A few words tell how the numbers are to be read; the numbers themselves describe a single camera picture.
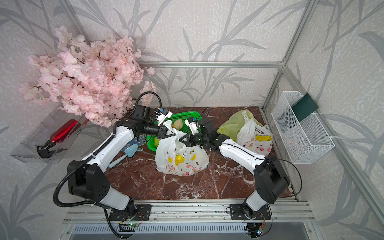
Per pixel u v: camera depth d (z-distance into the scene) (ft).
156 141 3.07
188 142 2.32
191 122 2.37
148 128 2.22
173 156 2.43
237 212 2.40
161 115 2.31
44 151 1.92
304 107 2.42
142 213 2.37
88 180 1.38
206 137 2.07
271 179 1.42
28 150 1.89
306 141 1.95
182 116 3.45
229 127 3.25
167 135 2.37
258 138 2.99
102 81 2.22
